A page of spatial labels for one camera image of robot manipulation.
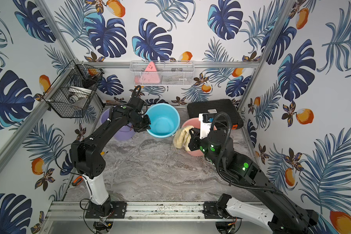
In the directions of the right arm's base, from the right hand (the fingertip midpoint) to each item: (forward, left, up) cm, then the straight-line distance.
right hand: (190, 126), depth 61 cm
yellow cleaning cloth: (-3, +3, -3) cm, 6 cm away
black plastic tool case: (+49, -33, -33) cm, 67 cm away
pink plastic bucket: (+19, -5, -20) cm, 28 cm away
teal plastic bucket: (+28, +15, -28) cm, 42 cm away
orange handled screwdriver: (-11, +61, -35) cm, 72 cm away
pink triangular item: (+42, +23, -2) cm, 48 cm away
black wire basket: (+27, +67, -5) cm, 73 cm away
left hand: (+17, +21, -25) cm, 37 cm away
